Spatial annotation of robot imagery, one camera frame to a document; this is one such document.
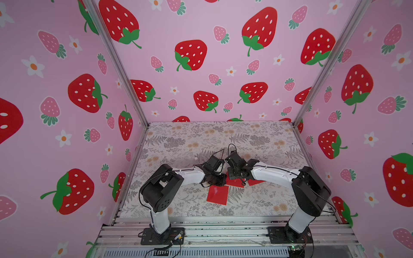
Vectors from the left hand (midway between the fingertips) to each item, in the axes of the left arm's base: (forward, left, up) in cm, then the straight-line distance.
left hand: (228, 182), depth 91 cm
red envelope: (-6, +6, -2) cm, 9 cm away
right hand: (+6, -3, +4) cm, 8 cm away
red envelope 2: (0, -14, 0) cm, 14 cm away
